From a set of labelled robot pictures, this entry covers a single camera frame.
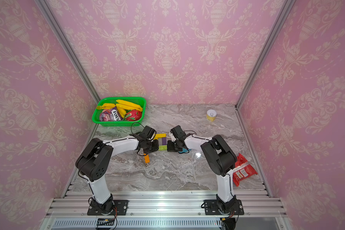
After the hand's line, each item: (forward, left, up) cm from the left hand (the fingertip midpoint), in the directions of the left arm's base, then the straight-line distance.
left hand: (160, 149), depth 95 cm
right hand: (-2, -3, 0) cm, 4 cm away
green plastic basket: (+39, +18, +7) cm, 44 cm away
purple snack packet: (+25, +37, +7) cm, 45 cm away
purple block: (+7, -3, 0) cm, 7 cm away
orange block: (-7, +8, 0) cm, 10 cm away
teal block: (-2, -16, +2) cm, 17 cm away
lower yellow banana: (+29, +31, +6) cm, 43 cm away
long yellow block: (+11, -2, +1) cm, 11 cm away
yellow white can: (+27, -38, +5) cm, 47 cm away
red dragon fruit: (+24, +21, +7) cm, 33 cm away
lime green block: (+1, -2, +1) cm, 2 cm away
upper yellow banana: (+33, +27, +8) cm, 44 cm away
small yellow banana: (+34, +45, +7) cm, 56 cm away
